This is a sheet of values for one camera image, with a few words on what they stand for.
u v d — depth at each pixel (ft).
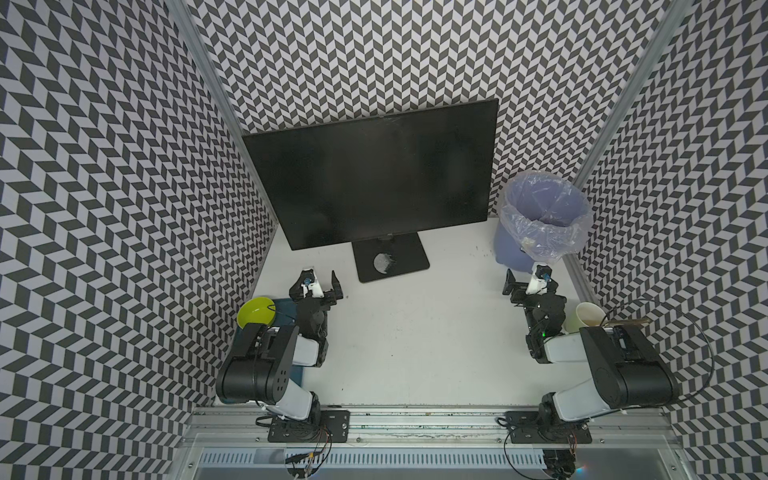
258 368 1.50
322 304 2.62
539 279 2.49
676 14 2.15
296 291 2.69
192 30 2.37
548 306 2.27
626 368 1.48
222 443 2.37
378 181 5.16
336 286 2.76
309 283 2.46
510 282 2.69
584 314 3.07
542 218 3.25
